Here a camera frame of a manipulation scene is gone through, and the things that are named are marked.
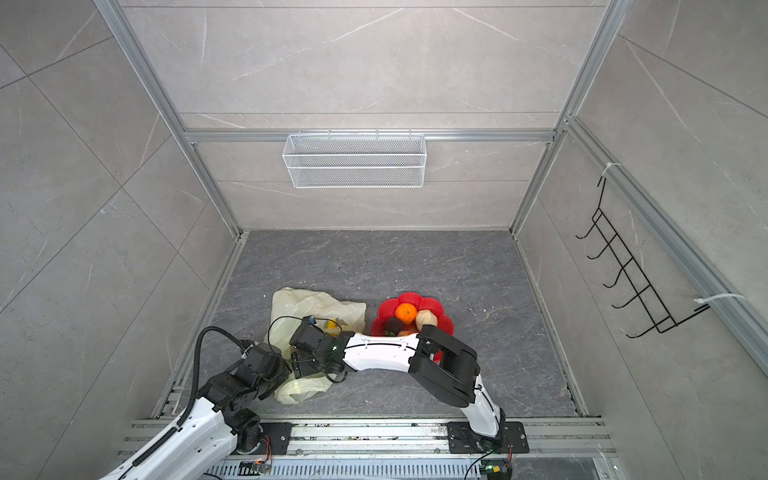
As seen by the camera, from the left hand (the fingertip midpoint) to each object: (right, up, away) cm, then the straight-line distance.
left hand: (290, 360), depth 84 cm
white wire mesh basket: (+16, +63, +17) cm, 67 cm away
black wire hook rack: (+84, +19, -23) cm, 89 cm away
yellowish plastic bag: (0, +15, 0) cm, 15 cm away
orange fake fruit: (+34, +12, +7) cm, 37 cm away
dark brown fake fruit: (+30, +9, +5) cm, 31 cm away
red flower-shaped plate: (+28, +13, +10) cm, 32 cm away
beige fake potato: (+39, +11, +5) cm, 41 cm away
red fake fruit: (+33, +7, +2) cm, 34 cm away
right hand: (+4, 0, -2) cm, 4 cm away
